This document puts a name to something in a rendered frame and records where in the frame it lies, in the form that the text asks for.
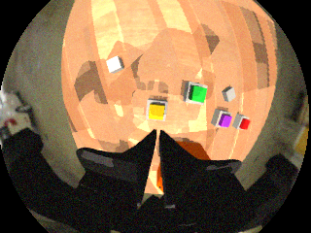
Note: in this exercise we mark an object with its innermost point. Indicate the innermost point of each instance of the purple button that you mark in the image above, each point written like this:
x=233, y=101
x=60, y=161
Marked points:
x=221, y=118

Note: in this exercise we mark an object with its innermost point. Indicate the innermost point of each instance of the red button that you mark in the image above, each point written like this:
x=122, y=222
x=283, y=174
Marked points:
x=241, y=122

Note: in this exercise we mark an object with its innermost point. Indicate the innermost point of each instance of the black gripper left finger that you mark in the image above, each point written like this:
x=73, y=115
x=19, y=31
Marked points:
x=130, y=166

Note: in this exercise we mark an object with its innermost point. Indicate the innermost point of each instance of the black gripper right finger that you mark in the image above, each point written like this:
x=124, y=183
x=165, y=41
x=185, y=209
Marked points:
x=180, y=169

